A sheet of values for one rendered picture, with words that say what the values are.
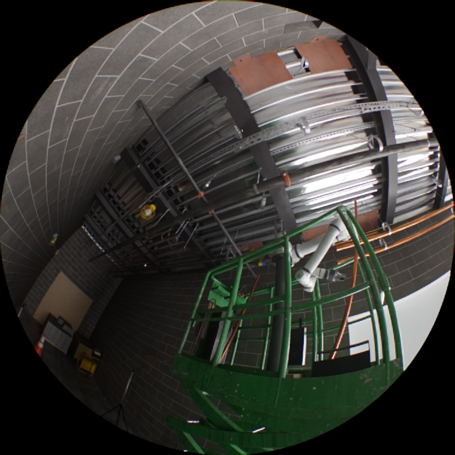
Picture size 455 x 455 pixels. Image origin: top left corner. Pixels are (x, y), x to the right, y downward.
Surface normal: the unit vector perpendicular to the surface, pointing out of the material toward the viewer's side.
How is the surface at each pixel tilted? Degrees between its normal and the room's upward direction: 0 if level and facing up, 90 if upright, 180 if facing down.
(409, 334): 90
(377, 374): 90
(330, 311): 90
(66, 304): 90
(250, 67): 180
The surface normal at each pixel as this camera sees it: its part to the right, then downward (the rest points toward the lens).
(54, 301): 0.85, -0.25
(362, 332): -0.47, -0.74
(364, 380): -0.69, -0.64
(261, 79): -0.22, 0.62
